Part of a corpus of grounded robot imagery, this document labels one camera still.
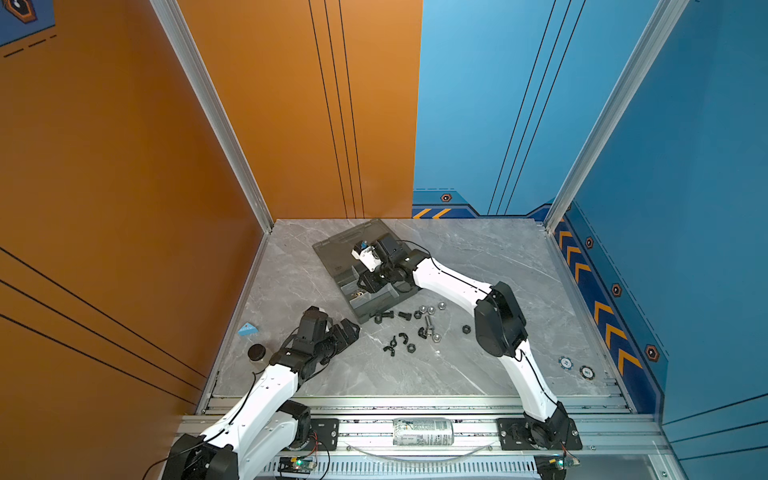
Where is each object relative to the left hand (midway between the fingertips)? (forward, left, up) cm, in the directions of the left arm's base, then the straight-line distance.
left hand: (351, 332), depth 86 cm
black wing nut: (-2, -12, -5) cm, 13 cm away
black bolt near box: (+6, -7, -3) cm, 10 cm away
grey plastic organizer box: (+24, +4, -2) cm, 24 cm away
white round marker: (-6, -62, -4) cm, 62 cm away
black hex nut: (-3, -18, -5) cm, 18 cm away
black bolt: (+8, -16, -4) cm, 18 cm away
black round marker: (-9, -67, -4) cm, 67 cm away
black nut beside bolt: (+2, -21, -5) cm, 21 cm away
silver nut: (+9, -24, -4) cm, 26 cm away
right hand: (+15, -2, +4) cm, 16 cm away
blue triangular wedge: (+2, +32, -4) cm, 33 cm away
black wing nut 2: (+1, -15, -4) cm, 15 cm away
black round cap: (-8, +24, +4) cm, 25 cm away
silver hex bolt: (+2, -23, -3) cm, 23 cm away
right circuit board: (-31, -50, -5) cm, 59 cm away
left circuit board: (-31, +11, -7) cm, 33 cm away
